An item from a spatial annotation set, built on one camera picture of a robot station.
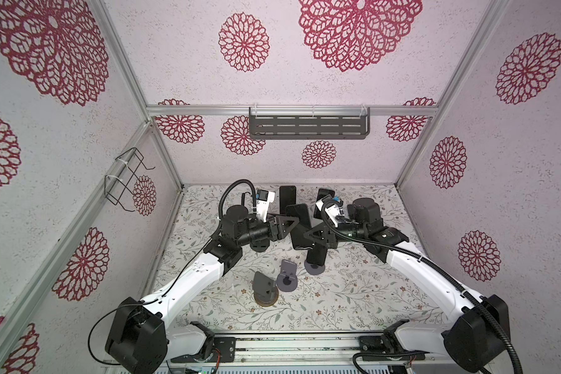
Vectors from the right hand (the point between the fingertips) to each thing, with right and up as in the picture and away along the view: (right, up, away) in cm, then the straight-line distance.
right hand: (306, 231), depth 71 cm
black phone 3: (+9, +13, +27) cm, 32 cm away
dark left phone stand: (-16, -8, +24) cm, 30 cm away
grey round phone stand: (-5, -20, +16) cm, 26 cm away
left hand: (-4, +3, +1) cm, 5 cm away
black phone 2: (-5, +12, +27) cm, 30 cm away
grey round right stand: (+6, -17, +21) cm, 28 cm away
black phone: (-14, -1, -7) cm, 15 cm away
